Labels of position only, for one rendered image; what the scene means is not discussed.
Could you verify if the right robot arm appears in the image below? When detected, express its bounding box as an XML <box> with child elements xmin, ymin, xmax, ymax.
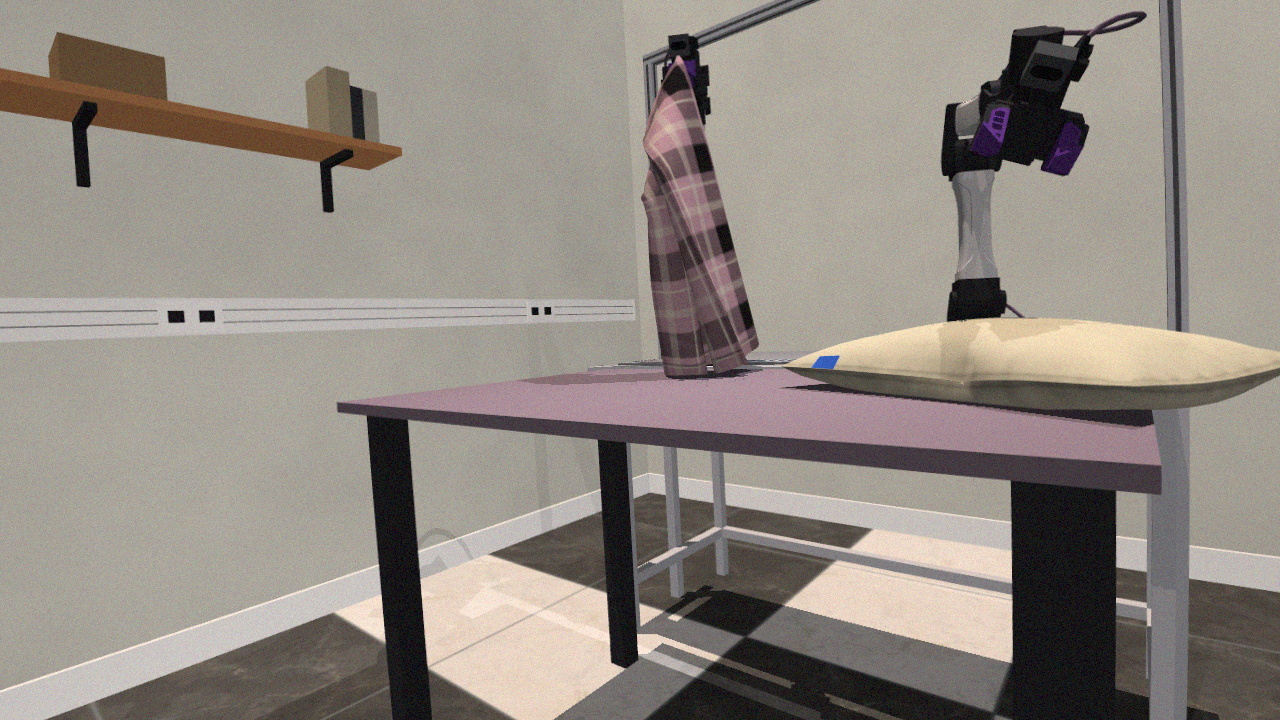
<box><xmin>668</xmin><ymin>33</ymin><xmax>710</xmax><ymax>129</ymax></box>

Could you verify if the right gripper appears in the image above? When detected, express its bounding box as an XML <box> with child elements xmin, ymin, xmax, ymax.
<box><xmin>660</xmin><ymin>60</ymin><xmax>710</xmax><ymax>101</ymax></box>

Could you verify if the cream pillow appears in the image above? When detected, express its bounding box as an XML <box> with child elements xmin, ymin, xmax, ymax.
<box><xmin>783</xmin><ymin>318</ymin><xmax>1280</xmax><ymax>410</ymax></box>

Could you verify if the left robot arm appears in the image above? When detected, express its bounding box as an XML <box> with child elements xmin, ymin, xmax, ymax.
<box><xmin>941</xmin><ymin>26</ymin><xmax>1094</xmax><ymax>322</ymax></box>

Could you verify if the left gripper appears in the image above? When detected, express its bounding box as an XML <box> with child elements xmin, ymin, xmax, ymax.
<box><xmin>966</xmin><ymin>99</ymin><xmax>1089</xmax><ymax>176</ymax></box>

